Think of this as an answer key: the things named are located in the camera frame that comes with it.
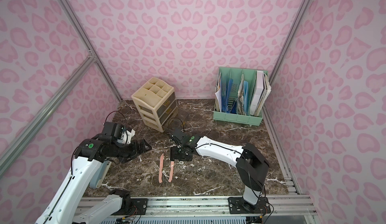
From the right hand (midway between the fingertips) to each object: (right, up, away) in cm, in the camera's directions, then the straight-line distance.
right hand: (173, 159), depth 80 cm
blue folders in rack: (+31, +39, +18) cm, 53 cm away
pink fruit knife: (-8, -8, +4) cm, 12 cm away
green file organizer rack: (+39, +35, +13) cm, 54 cm away
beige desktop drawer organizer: (-11, +31, +8) cm, 34 cm away
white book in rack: (+52, +36, +14) cm, 65 cm away
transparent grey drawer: (-2, +19, +31) cm, 37 cm away
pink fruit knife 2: (-2, -8, +6) cm, 10 cm away
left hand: (-12, +8, -8) cm, 16 cm away
